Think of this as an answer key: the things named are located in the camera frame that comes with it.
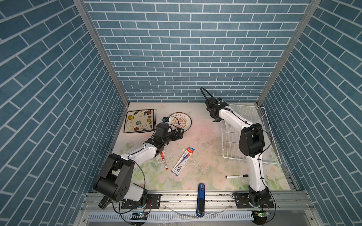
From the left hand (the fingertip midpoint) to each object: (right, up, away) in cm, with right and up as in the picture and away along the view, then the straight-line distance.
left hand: (179, 131), depth 89 cm
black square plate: (-31, +6, +16) cm, 35 cm away
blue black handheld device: (+12, -36, -14) cm, 40 cm away
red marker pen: (-10, -19, -1) cm, 22 cm away
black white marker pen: (+33, -27, -6) cm, 43 cm away
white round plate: (-1, +6, +19) cm, 20 cm away
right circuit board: (+43, -42, -18) cm, 62 cm away
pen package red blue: (+1, -20, -3) cm, 20 cm away
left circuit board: (-20, -42, -17) cm, 50 cm away
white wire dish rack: (+57, +10, +19) cm, 61 cm away
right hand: (+32, +11, +8) cm, 35 cm away
